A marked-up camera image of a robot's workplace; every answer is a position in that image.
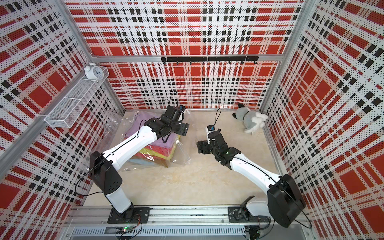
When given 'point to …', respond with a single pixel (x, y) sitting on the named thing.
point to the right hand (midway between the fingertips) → (206, 142)
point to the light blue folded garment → (142, 161)
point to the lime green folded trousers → (156, 153)
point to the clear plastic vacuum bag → (113, 131)
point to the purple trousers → (138, 120)
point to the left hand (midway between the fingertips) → (183, 125)
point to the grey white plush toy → (252, 120)
